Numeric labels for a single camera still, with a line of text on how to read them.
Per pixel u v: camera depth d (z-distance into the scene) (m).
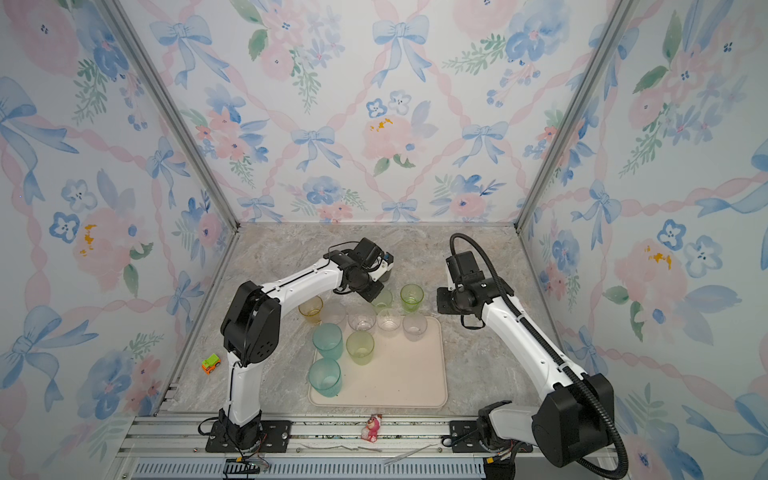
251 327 0.52
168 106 0.84
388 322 0.92
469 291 0.57
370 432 0.73
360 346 0.87
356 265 0.71
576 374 0.41
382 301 0.84
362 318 0.91
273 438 0.74
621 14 0.69
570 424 0.47
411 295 0.97
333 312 0.88
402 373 0.84
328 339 0.83
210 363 0.84
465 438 0.72
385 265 0.86
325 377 0.80
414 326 0.91
